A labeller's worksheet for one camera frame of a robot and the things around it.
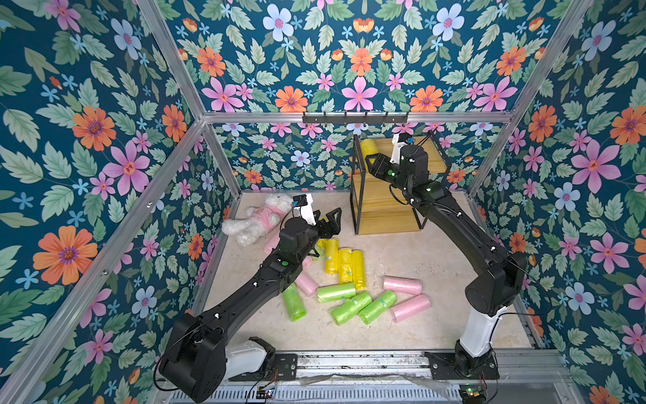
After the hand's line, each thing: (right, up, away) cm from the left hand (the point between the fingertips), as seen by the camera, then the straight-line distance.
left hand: (333, 209), depth 76 cm
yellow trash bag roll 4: (+9, -22, +15) cm, 28 cm away
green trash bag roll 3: (+4, -34, +8) cm, 35 cm away
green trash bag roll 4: (+17, -31, +8) cm, 36 cm away
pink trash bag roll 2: (+24, -26, +10) cm, 37 cm away
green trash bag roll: (-13, -31, +6) cm, 35 cm away
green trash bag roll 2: (0, -29, +10) cm, 31 cm away
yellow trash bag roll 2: (-1, -18, +17) cm, 25 cm away
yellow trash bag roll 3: (+4, -20, +15) cm, 26 cm away
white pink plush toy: (-33, -4, +31) cm, 45 cm away
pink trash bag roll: (-10, -27, +13) cm, 32 cm away
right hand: (+12, +17, +2) cm, 20 cm away
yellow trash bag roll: (-5, -13, +23) cm, 27 cm away
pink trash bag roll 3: (+25, -33, +7) cm, 42 cm away
